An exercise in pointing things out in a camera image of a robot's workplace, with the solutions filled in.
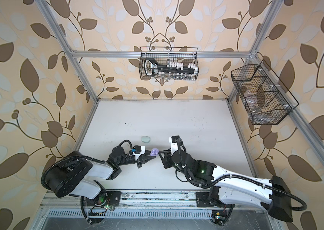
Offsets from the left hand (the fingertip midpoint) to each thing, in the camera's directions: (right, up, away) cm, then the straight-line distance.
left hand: (155, 154), depth 76 cm
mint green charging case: (-8, +4, +20) cm, 22 cm away
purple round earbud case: (0, +1, -1) cm, 1 cm away
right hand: (+3, +1, -5) cm, 6 cm away
